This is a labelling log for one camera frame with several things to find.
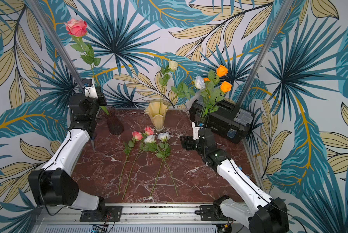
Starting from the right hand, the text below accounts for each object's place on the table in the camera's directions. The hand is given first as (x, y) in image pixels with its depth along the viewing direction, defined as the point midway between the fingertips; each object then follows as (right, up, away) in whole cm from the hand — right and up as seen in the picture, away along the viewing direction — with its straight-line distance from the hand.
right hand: (186, 136), depth 79 cm
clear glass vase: (+11, +11, +16) cm, 23 cm away
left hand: (-45, +25, -5) cm, 52 cm away
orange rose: (+12, +25, +8) cm, 29 cm away
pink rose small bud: (-24, +2, +23) cm, 33 cm away
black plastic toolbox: (+28, +8, +12) cm, 31 cm away
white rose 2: (-14, -2, +19) cm, 24 cm away
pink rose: (-32, -1, +19) cm, 37 cm away
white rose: (-22, -7, +17) cm, 28 cm away
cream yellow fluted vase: (-18, +15, +19) cm, 31 cm away
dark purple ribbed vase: (-46, +7, +19) cm, 51 cm away
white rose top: (-1, +25, +3) cm, 25 cm away
